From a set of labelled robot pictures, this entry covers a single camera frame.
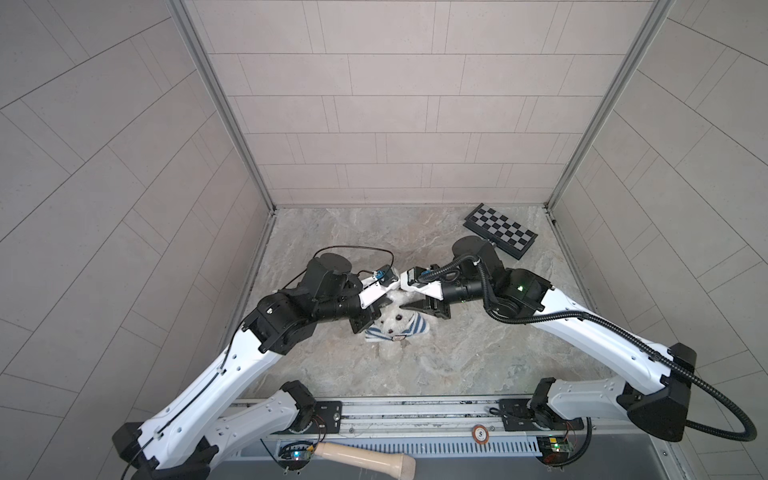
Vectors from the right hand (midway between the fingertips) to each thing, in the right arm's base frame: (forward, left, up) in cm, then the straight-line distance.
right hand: (403, 299), depth 62 cm
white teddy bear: (-3, +2, -2) cm, 4 cm away
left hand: (0, +2, 0) cm, 2 cm away
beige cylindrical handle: (-26, +5, -24) cm, 35 cm away
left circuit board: (-23, +26, -24) cm, 42 cm away
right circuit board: (-25, -33, -29) cm, 50 cm away
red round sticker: (-21, -16, -28) cm, 39 cm away
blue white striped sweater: (-2, -3, -8) cm, 9 cm away
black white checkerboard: (+36, -39, -24) cm, 58 cm away
